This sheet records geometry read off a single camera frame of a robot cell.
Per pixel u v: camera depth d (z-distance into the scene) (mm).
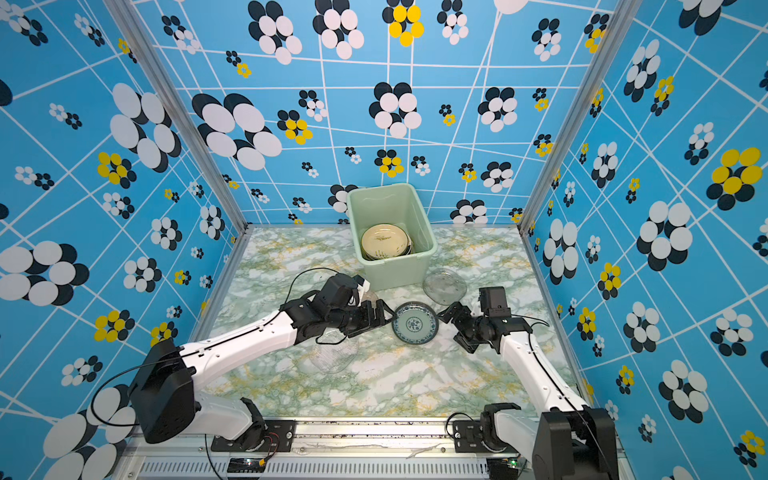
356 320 687
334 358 866
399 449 723
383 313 704
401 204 1111
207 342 474
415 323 935
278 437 723
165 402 404
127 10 683
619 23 693
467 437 730
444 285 1019
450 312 764
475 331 703
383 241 1100
